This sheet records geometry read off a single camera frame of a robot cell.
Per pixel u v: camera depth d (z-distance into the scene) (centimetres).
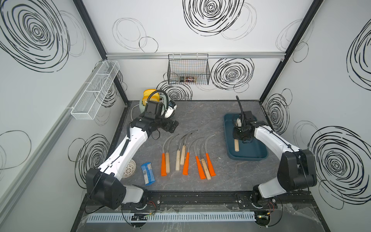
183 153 89
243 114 72
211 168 84
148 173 82
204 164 85
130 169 84
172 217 96
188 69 98
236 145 84
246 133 66
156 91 60
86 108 71
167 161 87
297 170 44
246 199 74
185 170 83
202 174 81
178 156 88
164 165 85
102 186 39
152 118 59
